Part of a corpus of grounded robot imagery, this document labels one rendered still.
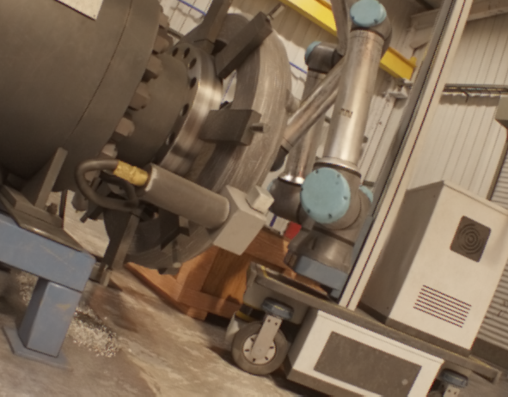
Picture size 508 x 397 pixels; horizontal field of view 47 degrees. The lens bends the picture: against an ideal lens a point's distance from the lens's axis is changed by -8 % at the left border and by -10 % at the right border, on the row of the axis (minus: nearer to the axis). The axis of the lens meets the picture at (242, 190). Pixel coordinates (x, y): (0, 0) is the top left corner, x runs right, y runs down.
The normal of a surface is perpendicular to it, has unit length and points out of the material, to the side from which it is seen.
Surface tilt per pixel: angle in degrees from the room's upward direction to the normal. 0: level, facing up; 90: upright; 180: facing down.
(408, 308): 90
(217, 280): 90
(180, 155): 108
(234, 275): 90
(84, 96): 102
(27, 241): 90
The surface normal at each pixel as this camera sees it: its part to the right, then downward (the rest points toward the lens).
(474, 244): -0.01, -0.07
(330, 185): -0.40, -0.14
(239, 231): 0.32, 0.51
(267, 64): 0.14, -0.49
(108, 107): 0.44, 0.33
